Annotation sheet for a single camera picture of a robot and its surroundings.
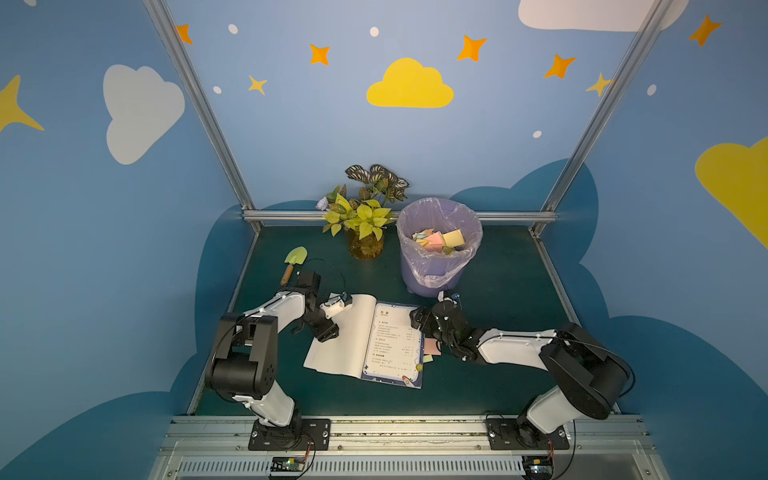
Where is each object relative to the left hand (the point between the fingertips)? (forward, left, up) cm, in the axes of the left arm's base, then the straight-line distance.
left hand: (326, 320), depth 94 cm
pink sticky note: (-8, -33, 0) cm, 34 cm away
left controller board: (-38, +4, -1) cm, 38 cm away
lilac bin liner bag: (+6, -33, +22) cm, 40 cm away
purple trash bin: (+10, -29, +4) cm, 31 cm away
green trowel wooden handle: (+26, +16, 0) cm, 30 cm away
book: (-6, -16, 0) cm, 18 cm away
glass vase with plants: (+24, -12, +25) cm, 36 cm away
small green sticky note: (-11, -32, 0) cm, 34 cm away
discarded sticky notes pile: (+23, -37, +14) cm, 45 cm away
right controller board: (-37, -58, -1) cm, 69 cm away
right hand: (+1, -30, +4) cm, 30 cm away
